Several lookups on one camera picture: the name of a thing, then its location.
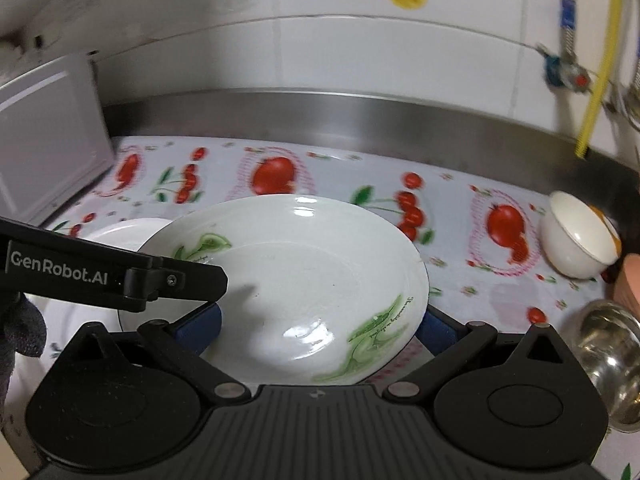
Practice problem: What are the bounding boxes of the white deep plate green print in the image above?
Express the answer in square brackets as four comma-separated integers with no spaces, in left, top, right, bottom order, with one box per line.
[143,195,428,388]

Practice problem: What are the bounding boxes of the black gloved hand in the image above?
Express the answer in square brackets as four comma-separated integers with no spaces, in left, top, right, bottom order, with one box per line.
[0,292,47,411]

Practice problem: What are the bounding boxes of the plain white plate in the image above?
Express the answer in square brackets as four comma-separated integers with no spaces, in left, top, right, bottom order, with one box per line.
[28,218,169,370]

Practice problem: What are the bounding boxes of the white microwave oven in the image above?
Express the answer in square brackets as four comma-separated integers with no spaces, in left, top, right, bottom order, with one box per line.
[0,53,115,226]

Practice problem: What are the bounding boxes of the fruit print tablecloth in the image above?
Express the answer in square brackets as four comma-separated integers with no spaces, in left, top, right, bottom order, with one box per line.
[46,136,608,333]

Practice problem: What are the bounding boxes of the stainless steel bowl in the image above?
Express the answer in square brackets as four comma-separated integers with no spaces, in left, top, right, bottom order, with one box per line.
[561,299,639,434]

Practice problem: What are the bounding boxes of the white ceramic bowl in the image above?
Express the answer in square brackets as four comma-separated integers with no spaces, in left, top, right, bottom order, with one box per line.
[540,191,619,280]

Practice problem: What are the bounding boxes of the pink plastic bowl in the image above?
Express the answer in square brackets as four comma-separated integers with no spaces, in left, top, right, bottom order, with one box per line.
[613,254,640,318]

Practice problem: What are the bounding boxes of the orange rimmed bowl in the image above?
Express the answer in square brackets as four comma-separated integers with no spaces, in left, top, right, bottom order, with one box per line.
[589,205,622,258]

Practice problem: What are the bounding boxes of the steel counter backsplash rim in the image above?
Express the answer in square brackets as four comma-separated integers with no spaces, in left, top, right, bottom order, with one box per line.
[103,90,639,222]

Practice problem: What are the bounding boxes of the blue red water valve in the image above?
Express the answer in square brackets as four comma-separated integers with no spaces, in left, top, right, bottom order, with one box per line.
[536,44,591,93]

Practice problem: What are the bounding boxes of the braided metal hose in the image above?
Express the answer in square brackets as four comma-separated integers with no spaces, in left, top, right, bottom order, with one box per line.
[560,0,580,59]

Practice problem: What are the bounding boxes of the yellow hose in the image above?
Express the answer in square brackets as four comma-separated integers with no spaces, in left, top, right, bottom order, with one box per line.
[574,0,625,160]

